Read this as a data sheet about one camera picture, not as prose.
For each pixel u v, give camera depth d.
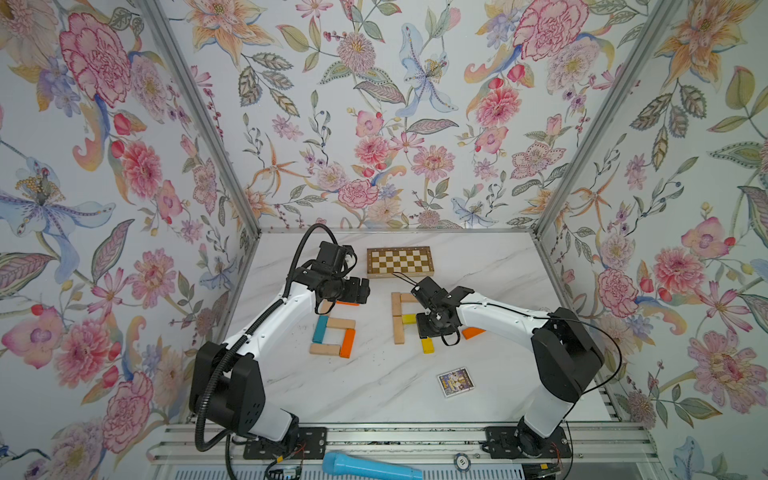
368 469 0.70
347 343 0.91
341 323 0.94
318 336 0.93
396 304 1.00
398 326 0.95
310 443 0.74
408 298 0.77
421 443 0.76
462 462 0.72
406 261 1.08
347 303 0.93
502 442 0.73
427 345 0.90
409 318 0.95
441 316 0.65
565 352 0.47
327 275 0.64
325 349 0.88
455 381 0.82
